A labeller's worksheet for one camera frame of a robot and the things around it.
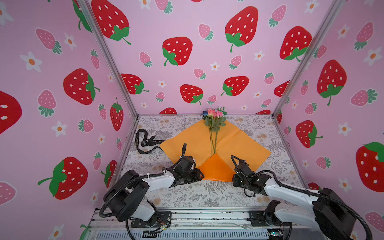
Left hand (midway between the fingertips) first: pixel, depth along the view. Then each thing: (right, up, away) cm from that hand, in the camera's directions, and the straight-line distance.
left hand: (203, 176), depth 86 cm
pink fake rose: (+6, +33, +26) cm, 43 cm away
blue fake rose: (+3, +41, +31) cm, 52 cm away
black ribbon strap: (-40, +19, +18) cm, 48 cm away
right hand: (+18, -2, +1) cm, 18 cm away
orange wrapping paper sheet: (+8, +14, +15) cm, 22 cm away
